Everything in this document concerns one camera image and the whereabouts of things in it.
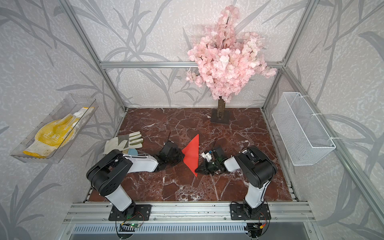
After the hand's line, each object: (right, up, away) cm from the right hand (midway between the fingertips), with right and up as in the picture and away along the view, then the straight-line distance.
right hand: (195, 171), depth 87 cm
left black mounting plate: (-28, -15, -15) cm, 35 cm away
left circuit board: (-28, -20, -18) cm, 38 cm away
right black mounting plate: (+23, -10, -22) cm, 33 cm away
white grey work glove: (-43, +16, +13) cm, 48 cm away
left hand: (-6, +8, +6) cm, 12 cm away
